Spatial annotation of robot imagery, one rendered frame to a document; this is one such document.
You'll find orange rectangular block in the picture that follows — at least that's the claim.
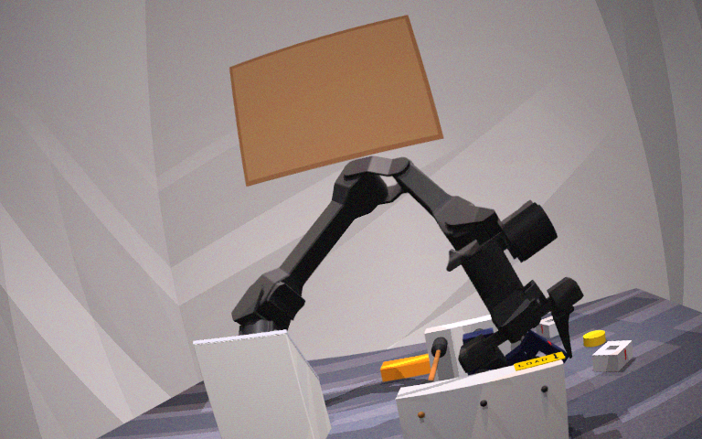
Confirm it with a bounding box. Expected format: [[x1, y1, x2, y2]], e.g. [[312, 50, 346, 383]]
[[381, 354, 431, 382]]

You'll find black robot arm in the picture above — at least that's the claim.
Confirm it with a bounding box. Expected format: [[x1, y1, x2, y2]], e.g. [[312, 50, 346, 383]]
[[231, 156, 558, 343]]

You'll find yellow short cylinder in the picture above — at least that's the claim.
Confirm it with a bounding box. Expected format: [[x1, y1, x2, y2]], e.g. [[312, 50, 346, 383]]
[[583, 330, 606, 348]]

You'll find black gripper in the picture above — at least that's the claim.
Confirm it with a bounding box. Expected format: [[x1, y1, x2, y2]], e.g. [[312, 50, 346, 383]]
[[458, 269, 584, 373]]

